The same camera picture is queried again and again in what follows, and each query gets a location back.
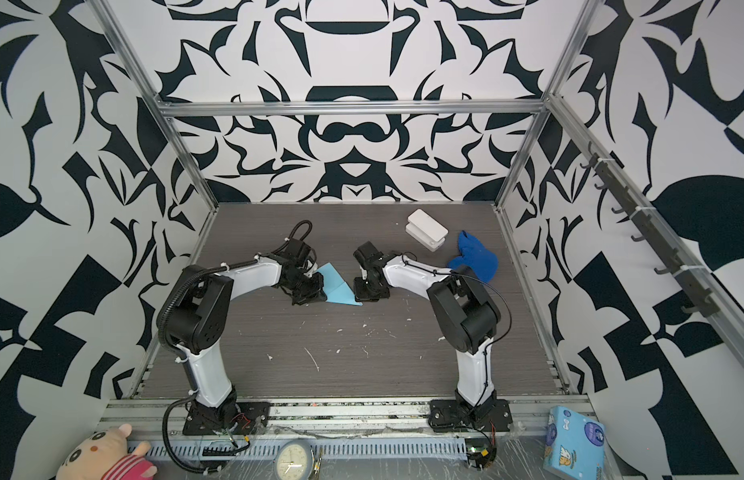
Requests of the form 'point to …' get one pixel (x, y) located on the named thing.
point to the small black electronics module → (479, 452)
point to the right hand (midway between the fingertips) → (361, 295)
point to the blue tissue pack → (575, 445)
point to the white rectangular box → (426, 229)
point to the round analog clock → (292, 460)
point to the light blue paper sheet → (336, 288)
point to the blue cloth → (483, 263)
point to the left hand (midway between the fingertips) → (329, 291)
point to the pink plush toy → (108, 454)
